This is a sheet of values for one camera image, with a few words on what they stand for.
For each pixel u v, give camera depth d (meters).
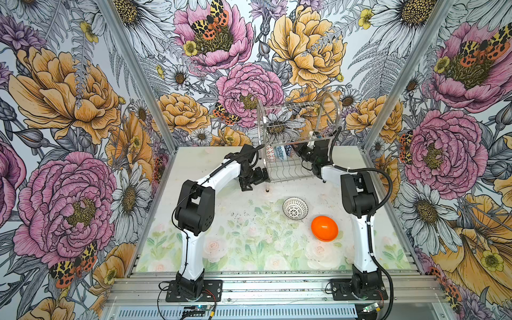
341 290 0.74
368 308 0.72
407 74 0.89
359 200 0.63
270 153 1.02
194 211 0.54
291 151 1.03
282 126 1.15
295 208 0.94
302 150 0.97
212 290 0.74
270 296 0.74
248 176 0.82
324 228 0.87
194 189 0.53
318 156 0.87
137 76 0.89
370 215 0.62
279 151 1.05
